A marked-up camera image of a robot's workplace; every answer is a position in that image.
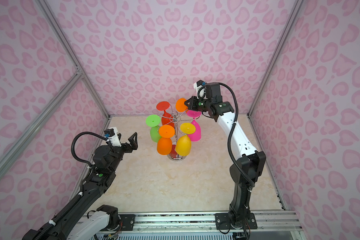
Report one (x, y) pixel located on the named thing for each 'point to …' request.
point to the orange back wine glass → (180, 106)
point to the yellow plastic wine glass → (183, 143)
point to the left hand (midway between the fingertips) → (128, 131)
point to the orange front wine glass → (164, 143)
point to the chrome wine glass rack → (176, 159)
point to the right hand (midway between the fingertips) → (186, 100)
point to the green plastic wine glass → (153, 121)
